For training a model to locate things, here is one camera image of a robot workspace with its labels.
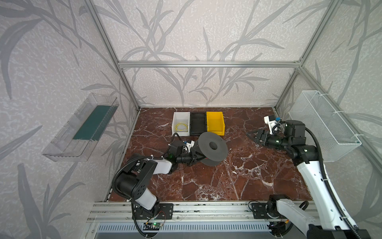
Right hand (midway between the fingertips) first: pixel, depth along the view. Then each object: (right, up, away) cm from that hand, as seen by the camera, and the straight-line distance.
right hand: (249, 131), depth 71 cm
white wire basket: (+34, -2, -8) cm, 35 cm away
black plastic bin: (-26, +3, +40) cm, 48 cm away
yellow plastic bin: (-13, +3, +38) cm, 40 cm away
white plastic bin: (-39, +8, +40) cm, 56 cm away
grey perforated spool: (-16, -10, +17) cm, 26 cm away
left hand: (-20, -14, +13) cm, 28 cm away
